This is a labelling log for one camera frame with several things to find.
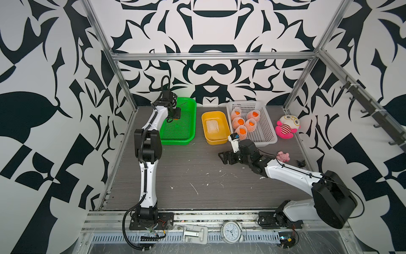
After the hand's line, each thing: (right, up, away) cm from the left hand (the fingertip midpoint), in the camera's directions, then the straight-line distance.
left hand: (173, 111), depth 105 cm
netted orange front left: (+44, -12, -6) cm, 46 cm away
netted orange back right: (+53, -2, 0) cm, 53 cm away
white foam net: (+26, -10, +1) cm, 28 cm away
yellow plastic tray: (+30, -17, -6) cm, 35 cm away
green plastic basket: (+6, -13, -2) cm, 14 cm away
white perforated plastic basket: (+59, -14, -3) cm, 61 cm away
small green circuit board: (+57, -59, -34) cm, 89 cm away
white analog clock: (+32, -55, -36) cm, 73 cm away
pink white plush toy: (+73, -10, -3) cm, 74 cm away
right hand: (+31, -22, -19) cm, 42 cm away
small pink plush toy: (+65, -27, -13) cm, 72 cm away
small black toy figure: (+75, -31, -15) cm, 82 cm away
